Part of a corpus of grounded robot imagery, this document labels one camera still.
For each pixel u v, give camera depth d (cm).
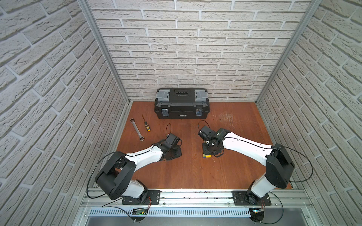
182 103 95
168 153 64
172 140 70
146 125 103
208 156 82
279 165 44
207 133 66
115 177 43
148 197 73
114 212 70
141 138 97
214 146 60
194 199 75
